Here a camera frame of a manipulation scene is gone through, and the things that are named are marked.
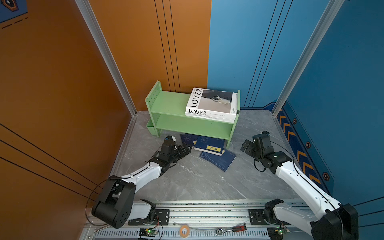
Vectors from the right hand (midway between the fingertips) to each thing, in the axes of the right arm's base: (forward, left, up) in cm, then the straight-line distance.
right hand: (246, 147), depth 83 cm
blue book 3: (-2, +12, -13) cm, 18 cm away
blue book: (+15, +34, -12) cm, 39 cm away
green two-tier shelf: (+17, +46, +11) cm, 50 cm away
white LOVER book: (+16, +18, +19) cm, 31 cm away
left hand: (+2, +33, -4) cm, 33 cm away
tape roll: (-37, +34, -14) cm, 52 cm away
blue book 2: (+8, +18, -10) cm, 22 cm away
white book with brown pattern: (+10, +20, +14) cm, 26 cm away
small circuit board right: (-38, -9, -17) cm, 42 cm away
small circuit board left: (-37, +50, -15) cm, 64 cm away
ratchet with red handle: (-37, +18, -12) cm, 43 cm away
